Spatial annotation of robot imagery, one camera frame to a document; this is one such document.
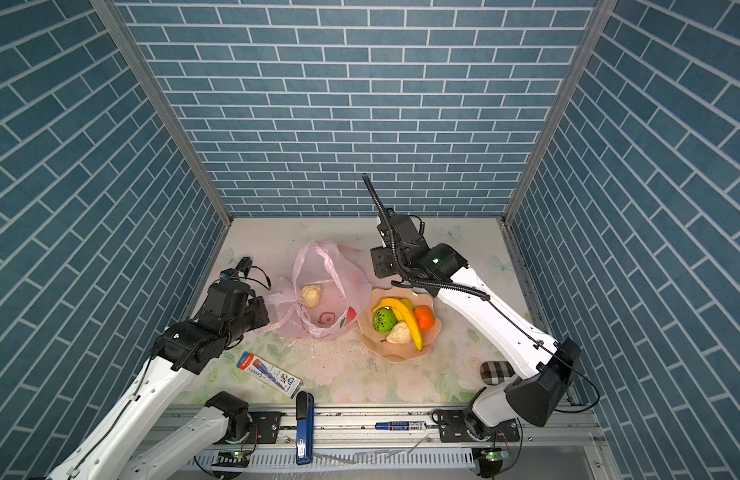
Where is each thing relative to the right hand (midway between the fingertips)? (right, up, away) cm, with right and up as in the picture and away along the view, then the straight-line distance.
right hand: (376, 250), depth 73 cm
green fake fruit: (+2, -21, +13) cm, 24 cm away
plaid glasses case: (+32, -33, +7) cm, 47 cm away
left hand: (-28, -14, +2) cm, 31 cm away
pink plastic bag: (-18, -16, +22) cm, 33 cm away
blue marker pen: (+6, -44, 0) cm, 44 cm away
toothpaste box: (-30, -34, +8) cm, 46 cm away
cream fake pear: (+6, -24, +11) cm, 27 cm away
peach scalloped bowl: (+4, -29, +12) cm, 32 cm away
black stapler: (-47, -6, +29) cm, 55 cm away
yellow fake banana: (+4, -16, +14) cm, 21 cm away
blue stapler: (-17, -43, -3) cm, 46 cm away
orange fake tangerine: (+13, -19, +11) cm, 26 cm away
